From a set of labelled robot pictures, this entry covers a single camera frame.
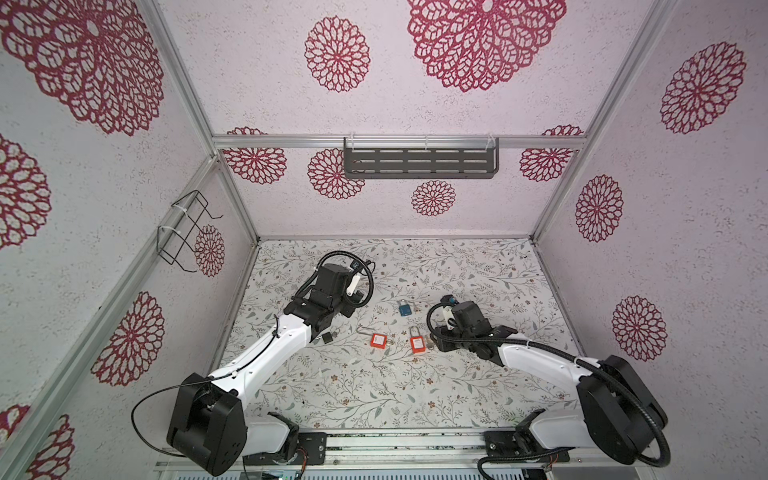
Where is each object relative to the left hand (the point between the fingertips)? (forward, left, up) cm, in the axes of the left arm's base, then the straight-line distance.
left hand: (346, 292), depth 85 cm
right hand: (-7, -26, -10) cm, 29 cm away
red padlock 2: (-8, -21, -16) cm, 27 cm away
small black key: (-7, +7, -15) cm, 18 cm away
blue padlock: (+4, -18, -16) cm, 24 cm away
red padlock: (-8, -8, -15) cm, 19 cm away
